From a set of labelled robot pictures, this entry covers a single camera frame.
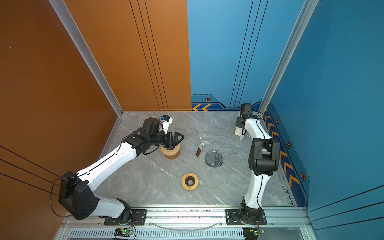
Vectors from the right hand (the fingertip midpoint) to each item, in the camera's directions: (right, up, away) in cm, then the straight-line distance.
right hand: (243, 122), depth 99 cm
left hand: (-40, -7, -19) cm, 45 cm away
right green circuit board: (-4, -53, -29) cm, 61 cm away
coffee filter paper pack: (-1, -6, +7) cm, 10 cm away
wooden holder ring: (-35, -34, -14) cm, 51 cm away
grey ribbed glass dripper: (-20, -23, -8) cm, 31 cm away
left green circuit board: (-67, -53, -28) cm, 90 cm away
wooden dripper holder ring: (-44, -18, -12) cm, 49 cm away
